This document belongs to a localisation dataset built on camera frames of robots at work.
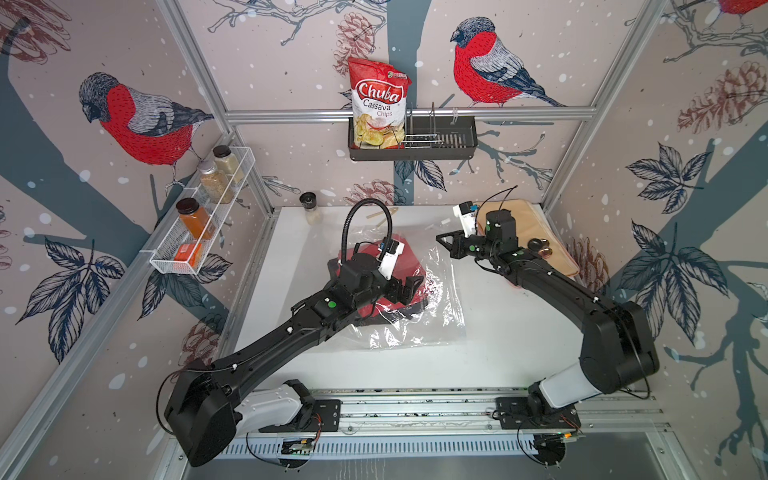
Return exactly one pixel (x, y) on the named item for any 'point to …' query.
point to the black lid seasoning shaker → (309, 201)
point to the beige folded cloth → (528, 226)
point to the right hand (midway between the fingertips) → (435, 235)
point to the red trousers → (408, 263)
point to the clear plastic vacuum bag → (434, 318)
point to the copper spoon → (545, 252)
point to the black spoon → (535, 244)
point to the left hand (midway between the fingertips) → (417, 269)
